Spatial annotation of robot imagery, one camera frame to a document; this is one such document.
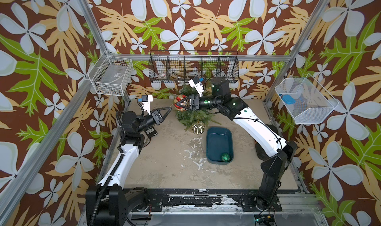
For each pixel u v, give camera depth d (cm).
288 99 85
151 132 99
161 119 66
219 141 101
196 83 62
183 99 62
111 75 86
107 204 39
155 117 62
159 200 75
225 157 85
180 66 99
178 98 63
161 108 67
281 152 45
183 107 60
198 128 75
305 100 82
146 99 64
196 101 59
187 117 80
